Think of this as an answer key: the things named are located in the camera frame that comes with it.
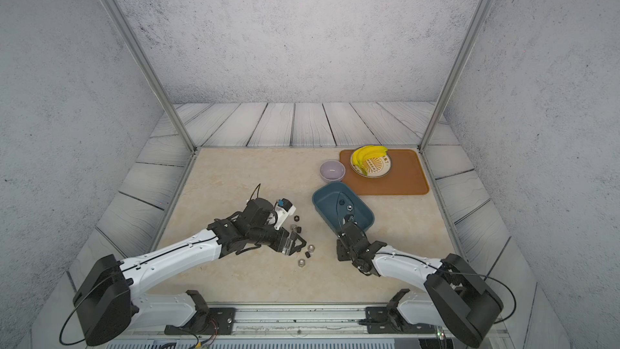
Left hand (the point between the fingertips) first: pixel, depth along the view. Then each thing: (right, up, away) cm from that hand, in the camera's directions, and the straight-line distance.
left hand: (299, 241), depth 77 cm
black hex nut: (+19, +7, +22) cm, 30 cm away
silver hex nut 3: (0, -10, +8) cm, 13 cm away
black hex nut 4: (+2, -8, +10) cm, 13 cm away
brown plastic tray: (+46, +19, +32) cm, 60 cm away
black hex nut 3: (-2, -1, +16) cm, 17 cm away
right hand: (+15, -5, +12) cm, 20 cm away
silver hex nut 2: (+3, -6, +12) cm, 14 cm away
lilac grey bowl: (+12, +21, +32) cm, 40 cm away
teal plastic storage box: (+13, +9, +25) cm, 29 cm away
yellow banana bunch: (+28, +30, +35) cm, 54 cm away
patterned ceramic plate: (+33, +23, +35) cm, 53 cm away
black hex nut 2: (-3, +3, +19) cm, 20 cm away
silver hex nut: (-4, 0, +17) cm, 17 cm away
